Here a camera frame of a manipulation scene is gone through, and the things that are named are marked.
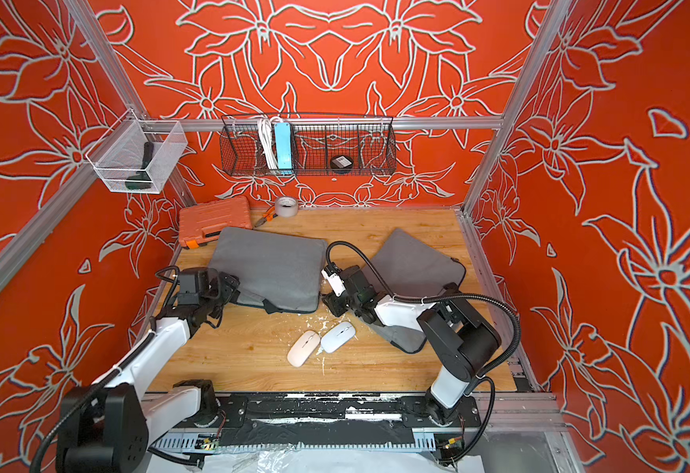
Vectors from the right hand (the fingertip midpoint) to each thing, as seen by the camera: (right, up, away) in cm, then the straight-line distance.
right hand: (327, 292), depth 90 cm
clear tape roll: (-18, +30, +28) cm, 45 cm away
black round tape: (+4, +42, +5) cm, 42 cm away
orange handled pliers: (-26, +26, +27) cm, 45 cm away
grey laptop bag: (-16, +6, +5) cm, 17 cm away
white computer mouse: (+3, -12, -6) cm, 14 cm away
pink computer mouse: (-6, -14, -8) cm, 18 cm away
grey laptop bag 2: (+29, +7, +7) cm, 30 cm away
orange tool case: (-48, +22, +17) cm, 55 cm away
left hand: (-28, +3, -2) cm, 29 cm away
